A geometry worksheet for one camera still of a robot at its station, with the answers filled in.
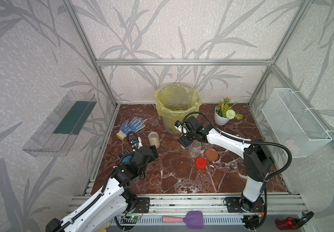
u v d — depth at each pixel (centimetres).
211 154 91
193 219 69
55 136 63
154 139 91
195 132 68
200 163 87
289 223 61
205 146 94
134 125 108
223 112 97
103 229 67
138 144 69
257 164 47
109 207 57
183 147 82
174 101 102
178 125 79
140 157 56
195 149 82
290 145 73
